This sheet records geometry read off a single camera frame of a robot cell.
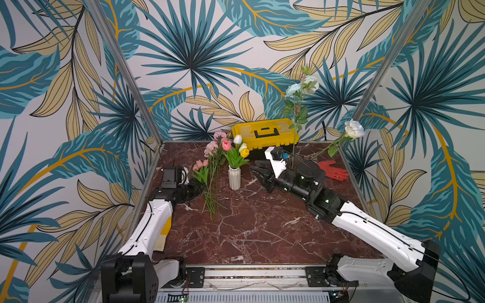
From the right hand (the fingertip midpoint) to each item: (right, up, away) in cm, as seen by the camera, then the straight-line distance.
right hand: (254, 164), depth 63 cm
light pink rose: (-20, +7, +43) cm, 48 cm away
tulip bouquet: (-7, +5, +19) cm, 20 cm away
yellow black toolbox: (+5, +15, +38) cm, 41 cm away
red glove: (+48, -6, +42) cm, 64 cm away
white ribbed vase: (-8, -7, +26) cm, 28 cm away
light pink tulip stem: (-27, -2, +40) cm, 48 cm away
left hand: (-21, -11, +19) cm, 30 cm away
